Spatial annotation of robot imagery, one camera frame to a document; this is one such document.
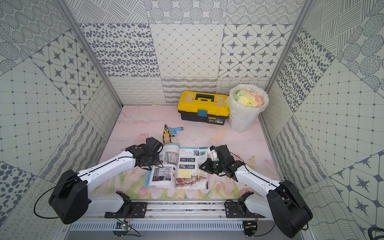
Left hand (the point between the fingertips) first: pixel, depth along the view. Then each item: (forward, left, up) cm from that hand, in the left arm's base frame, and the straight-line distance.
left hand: (154, 156), depth 85 cm
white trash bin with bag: (+20, -51, +12) cm, 56 cm away
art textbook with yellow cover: (-4, -14, -7) cm, 17 cm away
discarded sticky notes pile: (+30, -55, +19) cm, 66 cm away
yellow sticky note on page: (-7, -18, -8) cm, 21 cm away
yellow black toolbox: (+31, -29, +9) cm, 44 cm away
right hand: (-6, -27, -2) cm, 28 cm away
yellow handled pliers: (+23, -2, -5) cm, 23 cm away
